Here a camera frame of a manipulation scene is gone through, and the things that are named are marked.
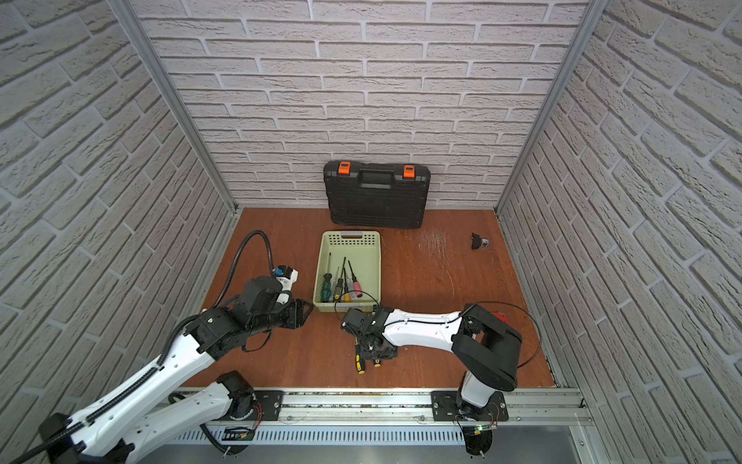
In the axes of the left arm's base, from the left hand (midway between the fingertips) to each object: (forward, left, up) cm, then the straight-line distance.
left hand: (312, 302), depth 75 cm
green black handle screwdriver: (+12, -1, -14) cm, 18 cm away
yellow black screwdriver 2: (-11, -17, -15) cm, 26 cm away
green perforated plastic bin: (+29, -12, -16) cm, 36 cm away
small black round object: (+33, -57, -16) cm, 68 cm away
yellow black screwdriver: (-12, -13, -15) cm, 23 cm away
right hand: (-8, -18, -17) cm, 26 cm away
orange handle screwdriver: (+11, -7, -16) cm, 21 cm away
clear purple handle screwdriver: (+13, -8, -15) cm, 22 cm away
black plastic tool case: (+37, -17, +5) cm, 41 cm away
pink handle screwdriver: (+14, -11, -15) cm, 23 cm away
